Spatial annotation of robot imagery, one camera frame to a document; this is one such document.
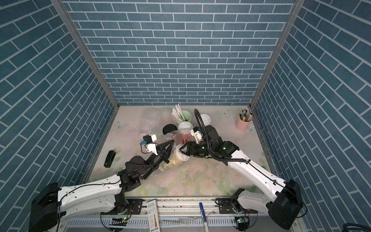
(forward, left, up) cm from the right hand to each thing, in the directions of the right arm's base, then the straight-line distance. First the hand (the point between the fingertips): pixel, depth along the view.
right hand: (184, 152), depth 71 cm
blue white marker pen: (-29, -13, -20) cm, 37 cm away
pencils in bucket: (+33, -36, -7) cm, 50 cm away
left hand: (0, +3, +7) cm, 7 cm away
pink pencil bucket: (+32, -37, -15) cm, 51 cm away
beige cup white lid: (-3, +2, +1) cm, 4 cm away
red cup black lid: (+15, +11, -4) cm, 19 cm away
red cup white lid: (+19, +2, -4) cm, 19 cm away
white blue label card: (-26, +13, -20) cm, 35 cm away
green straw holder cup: (+33, +2, -11) cm, 35 cm away
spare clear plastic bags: (+36, +30, -19) cm, 50 cm away
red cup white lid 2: (+25, -11, -4) cm, 28 cm away
